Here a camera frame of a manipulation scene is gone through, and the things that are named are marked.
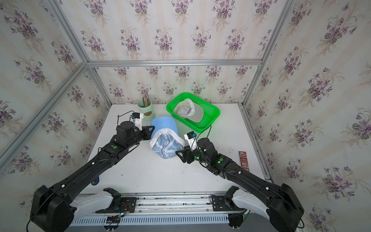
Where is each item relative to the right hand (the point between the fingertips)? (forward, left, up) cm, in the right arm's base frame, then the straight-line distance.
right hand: (181, 150), depth 75 cm
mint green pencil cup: (+33, +26, -2) cm, 42 cm away
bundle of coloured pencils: (+39, +27, -1) cm, 47 cm away
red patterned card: (+2, -38, -16) cm, 41 cm away
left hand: (+10, +14, +6) cm, 19 cm away
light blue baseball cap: (+5, +9, +2) cm, 10 cm away
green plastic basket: (+39, -20, -12) cm, 46 cm away
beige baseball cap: (+42, -1, -13) cm, 44 cm away
